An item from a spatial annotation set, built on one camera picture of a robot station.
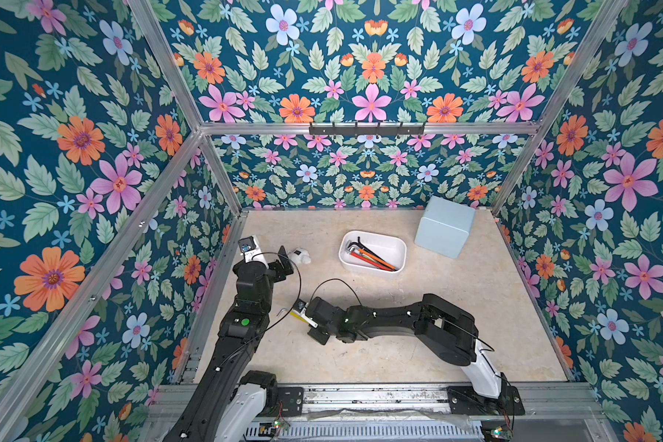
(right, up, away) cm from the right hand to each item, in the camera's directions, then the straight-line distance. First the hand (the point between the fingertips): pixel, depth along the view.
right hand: (312, 321), depth 88 cm
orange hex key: (+22, +19, +14) cm, 32 cm away
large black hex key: (+16, +25, +19) cm, 35 cm away
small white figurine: (-6, +21, +13) cm, 25 cm away
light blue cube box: (+45, +31, +5) cm, 55 cm away
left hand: (-9, +24, -13) cm, 29 cm away
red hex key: (+20, +18, +13) cm, 30 cm away
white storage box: (+21, +22, +17) cm, 35 cm away
